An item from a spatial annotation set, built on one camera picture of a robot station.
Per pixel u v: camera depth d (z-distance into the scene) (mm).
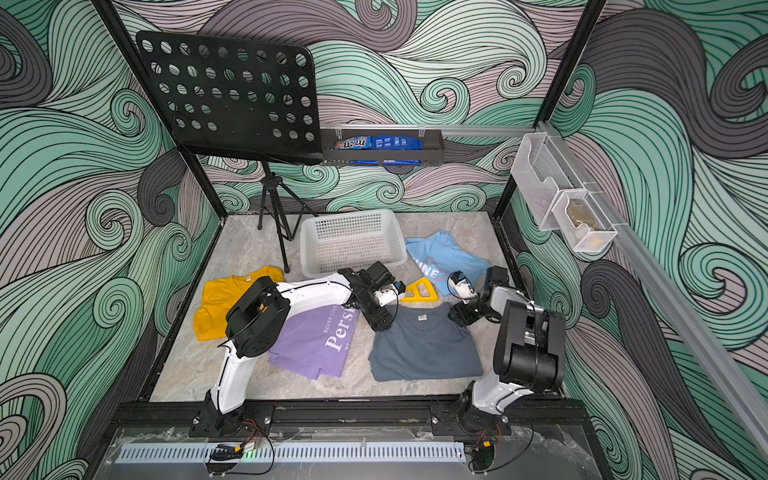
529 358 455
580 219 668
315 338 854
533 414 753
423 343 846
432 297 955
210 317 895
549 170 895
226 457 710
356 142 919
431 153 900
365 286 708
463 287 851
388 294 835
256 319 526
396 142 912
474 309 797
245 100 684
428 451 698
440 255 1071
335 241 1104
